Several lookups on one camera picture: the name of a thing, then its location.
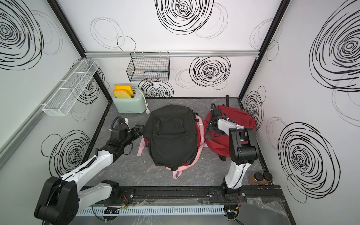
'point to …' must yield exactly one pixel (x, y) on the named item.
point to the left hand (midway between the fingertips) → (140, 127)
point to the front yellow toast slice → (121, 93)
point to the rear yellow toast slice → (125, 87)
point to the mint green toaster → (135, 105)
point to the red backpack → (216, 137)
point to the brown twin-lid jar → (259, 178)
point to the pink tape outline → (177, 174)
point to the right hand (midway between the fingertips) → (216, 129)
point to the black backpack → (171, 131)
